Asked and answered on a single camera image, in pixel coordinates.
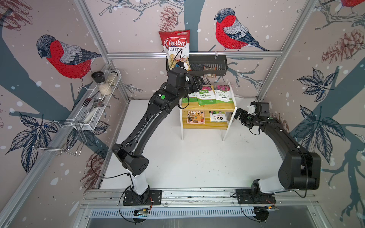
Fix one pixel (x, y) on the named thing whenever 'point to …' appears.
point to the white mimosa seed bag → (223, 94)
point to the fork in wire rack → (88, 100)
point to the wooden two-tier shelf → (230, 110)
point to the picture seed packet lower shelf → (196, 117)
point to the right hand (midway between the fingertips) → (235, 115)
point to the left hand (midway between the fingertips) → (203, 77)
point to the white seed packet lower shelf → (217, 116)
